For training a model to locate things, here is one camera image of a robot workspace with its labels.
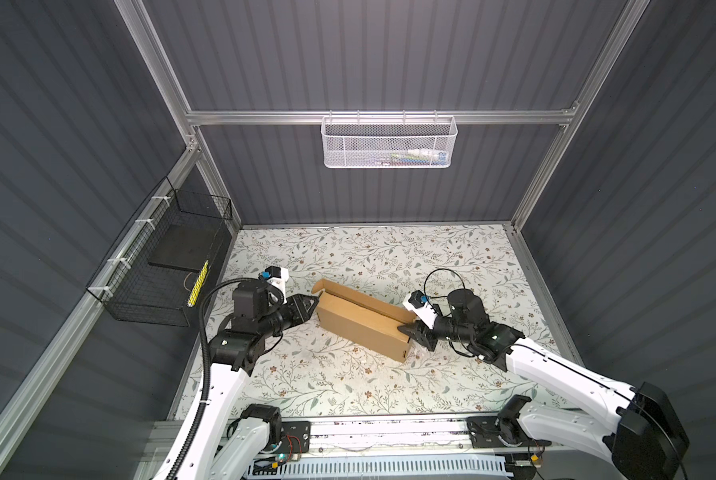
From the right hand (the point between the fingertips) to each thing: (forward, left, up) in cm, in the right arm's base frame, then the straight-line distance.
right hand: (406, 324), depth 77 cm
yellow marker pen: (+4, +50, +14) cm, 52 cm away
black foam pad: (+15, +57, +16) cm, 61 cm away
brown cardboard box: (+1, +11, +1) cm, 11 cm away
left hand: (+2, +23, +8) cm, 24 cm away
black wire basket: (+8, +62, +14) cm, 64 cm away
